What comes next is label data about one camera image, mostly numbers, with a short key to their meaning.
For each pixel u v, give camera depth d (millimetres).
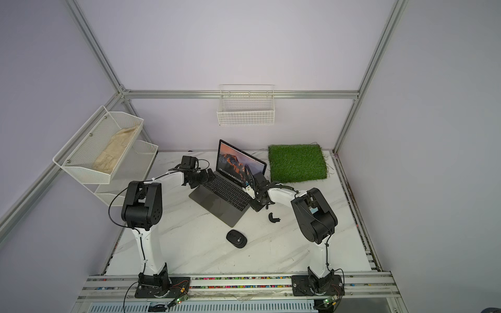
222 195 1008
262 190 702
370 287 750
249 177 805
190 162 851
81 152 720
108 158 765
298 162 1121
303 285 734
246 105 1071
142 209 555
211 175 968
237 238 836
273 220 927
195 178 882
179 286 744
